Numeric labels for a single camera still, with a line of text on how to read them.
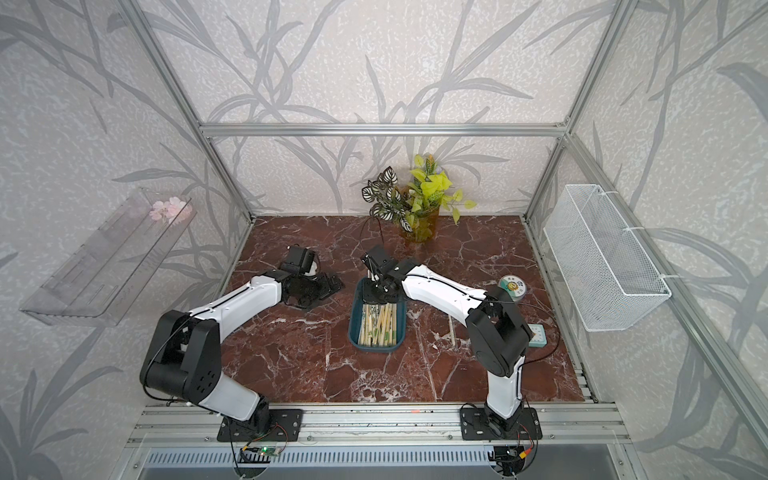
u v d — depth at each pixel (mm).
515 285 911
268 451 704
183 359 444
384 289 630
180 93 845
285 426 733
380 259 692
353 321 869
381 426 753
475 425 725
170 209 759
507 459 751
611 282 596
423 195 968
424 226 1129
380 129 964
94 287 642
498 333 470
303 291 747
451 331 896
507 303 481
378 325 889
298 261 724
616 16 716
